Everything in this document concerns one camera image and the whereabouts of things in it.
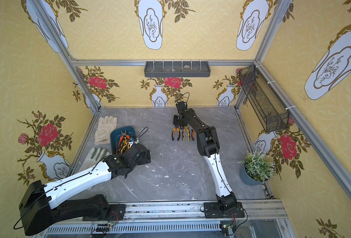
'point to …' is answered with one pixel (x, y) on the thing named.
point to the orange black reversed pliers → (124, 136)
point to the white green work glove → (92, 157)
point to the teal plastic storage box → (115, 134)
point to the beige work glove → (105, 126)
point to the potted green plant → (257, 168)
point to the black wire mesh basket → (269, 109)
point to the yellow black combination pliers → (184, 133)
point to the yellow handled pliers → (193, 133)
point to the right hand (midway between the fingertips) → (175, 123)
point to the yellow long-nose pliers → (173, 132)
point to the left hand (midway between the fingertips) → (145, 154)
